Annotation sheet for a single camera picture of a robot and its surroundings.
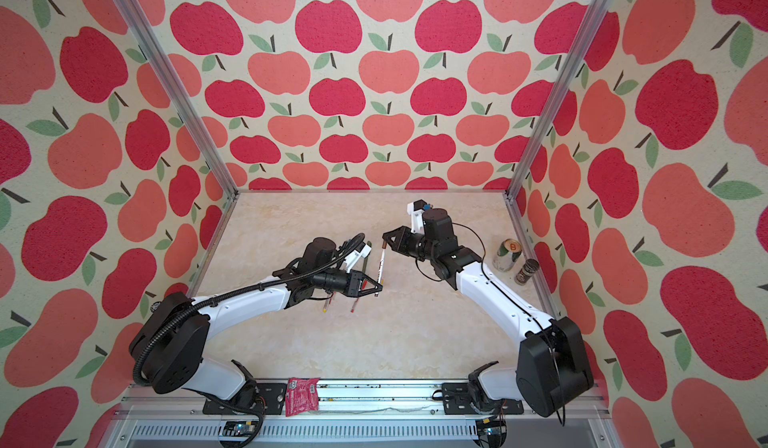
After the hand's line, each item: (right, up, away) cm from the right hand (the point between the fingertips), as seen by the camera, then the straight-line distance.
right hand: (390, 234), depth 80 cm
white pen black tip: (-2, -9, -1) cm, 10 cm away
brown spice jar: (+42, -12, +9) cm, 44 cm away
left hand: (-2, -15, -3) cm, 15 cm away
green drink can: (+37, -7, +11) cm, 39 cm away
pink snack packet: (-22, -40, -6) cm, 46 cm away
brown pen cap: (-2, -2, -1) cm, 3 cm away
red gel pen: (-11, -22, +11) cm, 27 cm away
